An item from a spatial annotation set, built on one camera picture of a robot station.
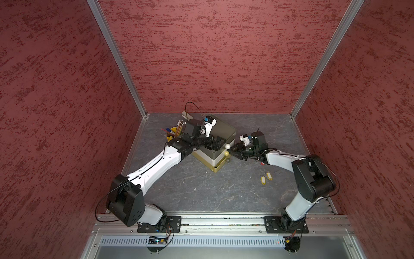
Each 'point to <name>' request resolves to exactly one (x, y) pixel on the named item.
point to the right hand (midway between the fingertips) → (227, 153)
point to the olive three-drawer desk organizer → (221, 128)
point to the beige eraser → (185, 115)
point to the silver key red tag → (262, 163)
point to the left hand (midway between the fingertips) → (217, 142)
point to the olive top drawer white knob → (227, 146)
